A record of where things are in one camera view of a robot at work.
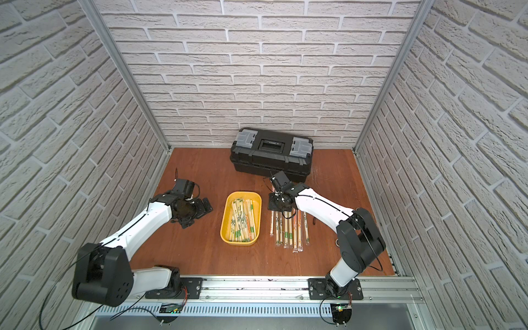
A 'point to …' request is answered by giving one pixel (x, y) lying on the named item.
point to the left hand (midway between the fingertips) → (208, 209)
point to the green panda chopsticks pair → (307, 241)
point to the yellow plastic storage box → (242, 218)
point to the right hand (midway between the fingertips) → (273, 205)
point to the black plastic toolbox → (265, 152)
